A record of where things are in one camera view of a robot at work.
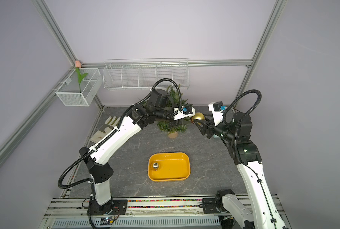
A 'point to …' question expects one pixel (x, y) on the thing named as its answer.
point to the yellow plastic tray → (172, 166)
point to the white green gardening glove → (110, 124)
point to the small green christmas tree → (169, 126)
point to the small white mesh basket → (69, 92)
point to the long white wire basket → (145, 73)
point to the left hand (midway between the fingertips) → (189, 117)
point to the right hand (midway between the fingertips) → (199, 117)
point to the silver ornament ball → (155, 165)
